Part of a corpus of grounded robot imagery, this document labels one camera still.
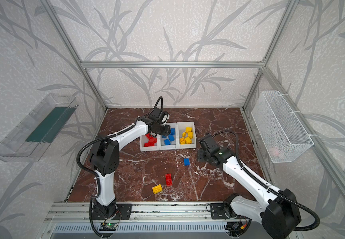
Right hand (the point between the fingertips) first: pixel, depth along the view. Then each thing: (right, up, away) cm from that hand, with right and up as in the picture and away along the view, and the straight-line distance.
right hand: (201, 152), depth 82 cm
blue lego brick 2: (-23, +7, +20) cm, 31 cm away
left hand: (-19, +11, +12) cm, 26 cm away
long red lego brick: (-18, -15, 0) cm, 23 cm away
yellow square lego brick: (-11, +4, +14) cm, 18 cm away
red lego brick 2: (-30, +5, +15) cm, 34 cm away
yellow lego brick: (-7, +5, +15) cm, 17 cm away
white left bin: (-36, +5, +16) cm, 40 cm away
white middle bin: (-16, +2, +15) cm, 22 cm away
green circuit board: (-47, -34, -11) cm, 59 cm away
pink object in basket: (+35, +2, -10) cm, 37 cm away
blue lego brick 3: (-8, -7, +9) cm, 14 cm away
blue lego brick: (-17, +10, +19) cm, 28 cm away
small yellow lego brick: (-9, +9, +19) cm, 23 cm away
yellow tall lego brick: (-5, +9, +18) cm, 21 cm away
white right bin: (-12, +13, +21) cm, 27 cm away
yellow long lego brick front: (-7, +11, +22) cm, 26 cm away
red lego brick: (-32, +2, +14) cm, 35 cm away
